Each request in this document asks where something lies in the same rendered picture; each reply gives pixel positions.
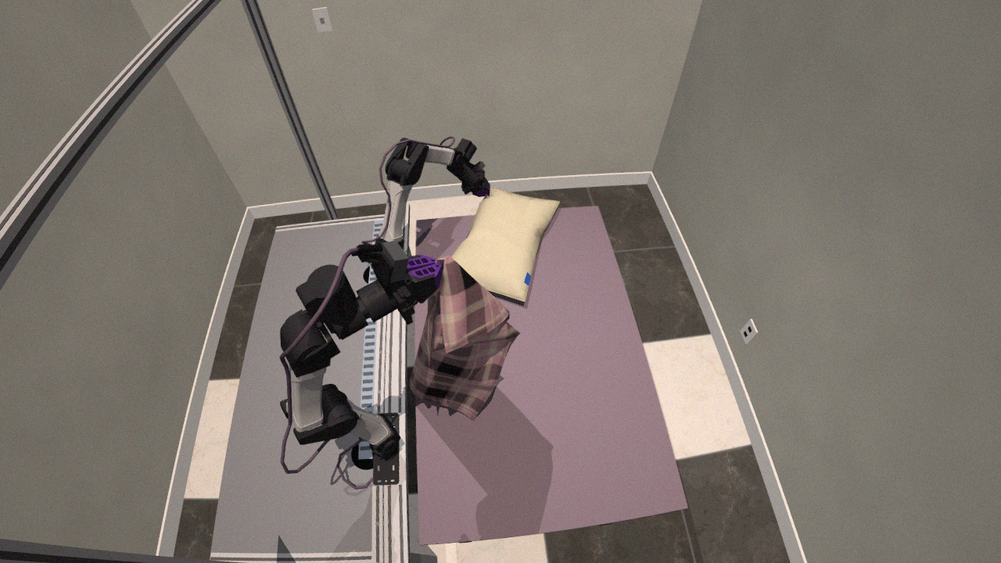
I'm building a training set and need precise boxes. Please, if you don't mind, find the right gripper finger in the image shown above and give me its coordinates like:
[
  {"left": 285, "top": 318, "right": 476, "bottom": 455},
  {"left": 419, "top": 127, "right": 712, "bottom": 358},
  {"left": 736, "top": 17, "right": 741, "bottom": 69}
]
[
  {"left": 407, "top": 255, "right": 436, "bottom": 271},
  {"left": 409, "top": 263, "right": 443, "bottom": 289}
]

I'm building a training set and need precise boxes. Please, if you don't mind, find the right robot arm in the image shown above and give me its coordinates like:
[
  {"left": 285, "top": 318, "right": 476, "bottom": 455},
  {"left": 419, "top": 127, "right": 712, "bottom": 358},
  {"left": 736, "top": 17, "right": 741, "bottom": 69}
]
[{"left": 280, "top": 240, "right": 409, "bottom": 485}]

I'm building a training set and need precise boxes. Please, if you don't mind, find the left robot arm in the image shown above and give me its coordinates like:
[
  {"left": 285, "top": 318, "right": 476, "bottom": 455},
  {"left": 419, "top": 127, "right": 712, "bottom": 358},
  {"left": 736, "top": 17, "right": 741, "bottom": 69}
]
[{"left": 375, "top": 138, "right": 486, "bottom": 248}]

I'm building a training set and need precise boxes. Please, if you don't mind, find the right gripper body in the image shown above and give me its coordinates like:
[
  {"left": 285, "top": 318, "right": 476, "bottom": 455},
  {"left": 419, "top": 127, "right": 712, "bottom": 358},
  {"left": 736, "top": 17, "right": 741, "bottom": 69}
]
[{"left": 356, "top": 268, "right": 437, "bottom": 325}]

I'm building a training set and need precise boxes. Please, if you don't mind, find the cream pillow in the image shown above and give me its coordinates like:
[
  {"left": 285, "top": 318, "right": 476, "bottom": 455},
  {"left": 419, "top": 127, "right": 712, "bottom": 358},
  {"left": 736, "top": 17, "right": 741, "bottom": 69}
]
[{"left": 451, "top": 186, "right": 560, "bottom": 302}]

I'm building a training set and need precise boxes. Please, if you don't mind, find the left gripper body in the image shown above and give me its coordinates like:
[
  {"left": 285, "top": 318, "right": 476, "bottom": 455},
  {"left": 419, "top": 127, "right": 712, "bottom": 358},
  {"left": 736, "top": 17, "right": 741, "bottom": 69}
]
[{"left": 458, "top": 167, "right": 490, "bottom": 197}]

